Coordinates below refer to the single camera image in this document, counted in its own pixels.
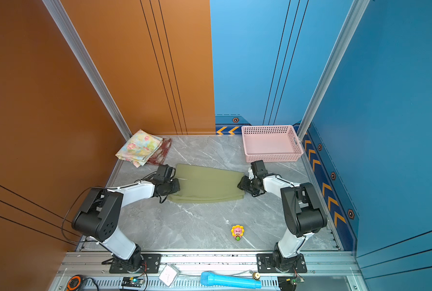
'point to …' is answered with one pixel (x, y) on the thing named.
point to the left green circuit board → (133, 281)
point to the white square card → (168, 275)
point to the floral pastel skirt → (140, 147)
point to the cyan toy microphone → (207, 277)
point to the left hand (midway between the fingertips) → (179, 185)
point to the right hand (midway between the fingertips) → (239, 187)
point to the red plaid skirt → (159, 157)
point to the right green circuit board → (299, 279)
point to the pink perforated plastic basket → (270, 143)
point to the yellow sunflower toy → (237, 231)
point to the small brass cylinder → (256, 276)
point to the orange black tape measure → (74, 282)
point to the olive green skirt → (199, 183)
